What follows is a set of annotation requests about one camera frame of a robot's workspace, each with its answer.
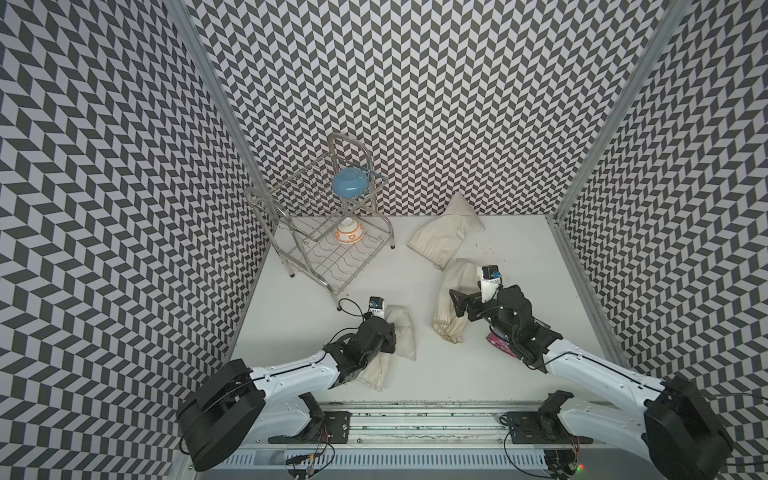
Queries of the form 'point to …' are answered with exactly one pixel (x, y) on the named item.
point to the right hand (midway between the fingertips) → (464, 291)
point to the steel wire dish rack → (325, 221)
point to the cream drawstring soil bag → (461, 275)
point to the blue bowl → (350, 182)
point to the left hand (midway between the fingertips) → (390, 328)
